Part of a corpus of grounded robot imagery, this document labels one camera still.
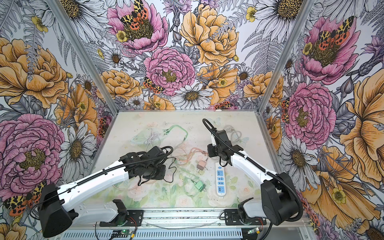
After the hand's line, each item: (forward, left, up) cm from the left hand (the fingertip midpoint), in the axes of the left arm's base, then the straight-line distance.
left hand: (160, 178), depth 76 cm
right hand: (+15, -27, -1) cm, 31 cm away
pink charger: (+11, -21, -9) cm, 26 cm away
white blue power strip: (+2, -32, -9) cm, 33 cm away
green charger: (-1, -21, -9) cm, 22 cm away
